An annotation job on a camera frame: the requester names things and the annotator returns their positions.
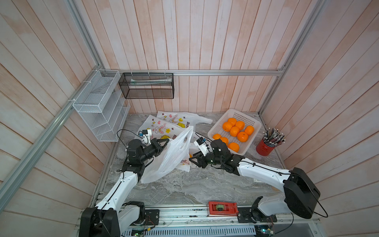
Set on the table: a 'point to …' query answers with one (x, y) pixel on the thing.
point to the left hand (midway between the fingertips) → (170, 141)
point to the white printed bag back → (185, 119)
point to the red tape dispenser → (217, 208)
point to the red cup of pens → (271, 138)
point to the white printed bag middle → (161, 129)
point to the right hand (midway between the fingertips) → (191, 157)
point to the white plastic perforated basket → (235, 146)
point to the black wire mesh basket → (147, 85)
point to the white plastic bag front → (175, 157)
